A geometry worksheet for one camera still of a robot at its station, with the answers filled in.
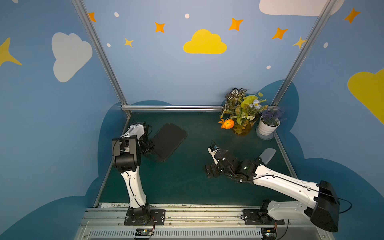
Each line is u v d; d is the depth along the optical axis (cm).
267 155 97
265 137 104
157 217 75
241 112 91
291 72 96
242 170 55
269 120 98
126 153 57
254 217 75
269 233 72
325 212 39
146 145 85
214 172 68
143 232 72
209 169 69
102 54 85
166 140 114
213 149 69
